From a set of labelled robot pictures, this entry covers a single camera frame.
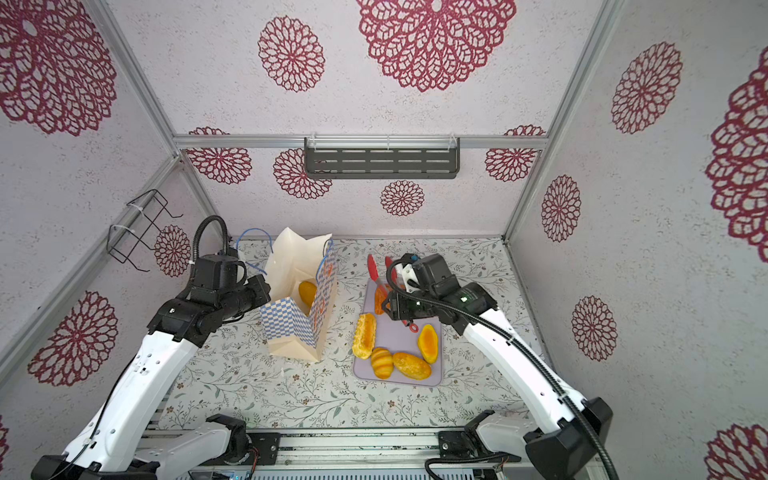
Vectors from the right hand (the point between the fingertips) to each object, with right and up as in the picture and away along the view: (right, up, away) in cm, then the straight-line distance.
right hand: (390, 298), depth 71 cm
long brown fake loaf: (-27, -1, +28) cm, 39 cm away
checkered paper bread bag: (-29, +4, +29) cm, 41 cm away
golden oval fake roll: (+6, -20, +12) cm, 24 cm away
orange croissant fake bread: (-3, -3, +28) cm, 28 cm away
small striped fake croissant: (-2, -20, +14) cm, 24 cm away
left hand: (-30, +1, +3) cm, 30 cm away
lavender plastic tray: (+2, -13, +19) cm, 23 cm away
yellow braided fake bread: (-7, -13, +18) cm, 23 cm away
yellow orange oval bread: (+12, -15, +18) cm, 26 cm away
